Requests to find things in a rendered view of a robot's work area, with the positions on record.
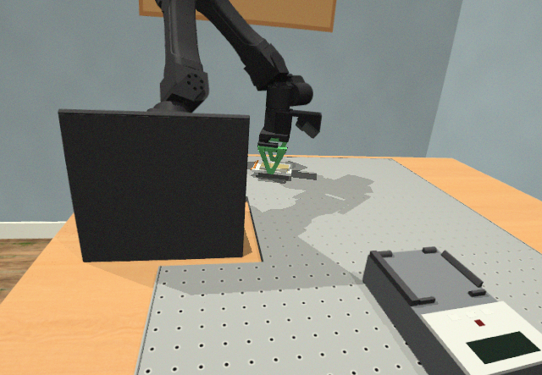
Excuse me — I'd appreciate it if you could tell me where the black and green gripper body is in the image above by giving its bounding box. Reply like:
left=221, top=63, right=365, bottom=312
left=257, top=108, right=290, bottom=148

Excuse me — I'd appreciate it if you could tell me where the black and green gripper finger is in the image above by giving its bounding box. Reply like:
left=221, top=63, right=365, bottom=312
left=268, top=138, right=287, bottom=161
left=257, top=146, right=287, bottom=174

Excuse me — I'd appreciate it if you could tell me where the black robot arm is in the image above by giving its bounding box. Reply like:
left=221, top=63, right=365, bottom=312
left=147, top=0, right=322, bottom=139

